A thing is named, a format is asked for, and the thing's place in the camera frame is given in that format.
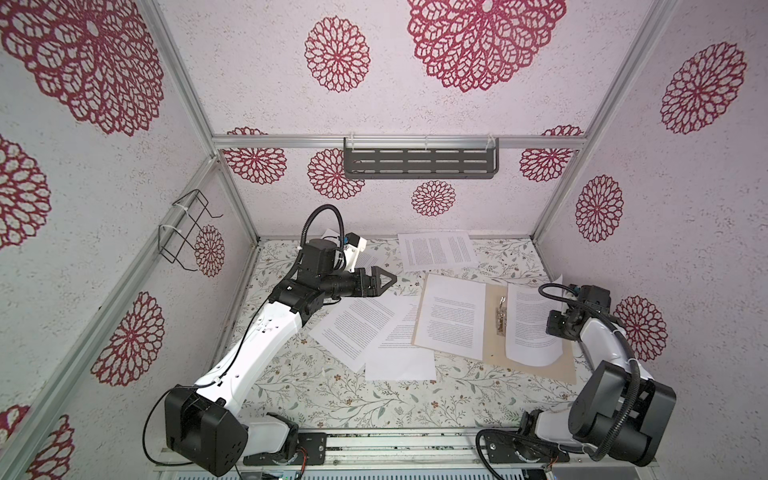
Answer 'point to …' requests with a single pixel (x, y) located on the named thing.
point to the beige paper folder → (495, 348)
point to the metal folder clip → (501, 318)
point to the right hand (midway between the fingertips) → (565, 321)
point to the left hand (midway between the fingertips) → (382, 284)
